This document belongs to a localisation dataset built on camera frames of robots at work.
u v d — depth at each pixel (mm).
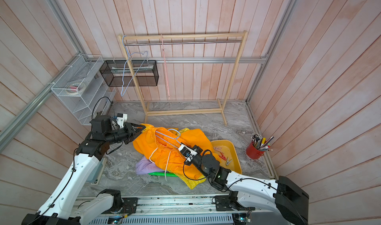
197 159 639
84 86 751
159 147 745
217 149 928
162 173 744
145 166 758
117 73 876
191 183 685
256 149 817
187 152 587
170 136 697
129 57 726
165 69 1050
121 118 685
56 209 378
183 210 730
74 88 736
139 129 717
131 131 623
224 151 926
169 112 1110
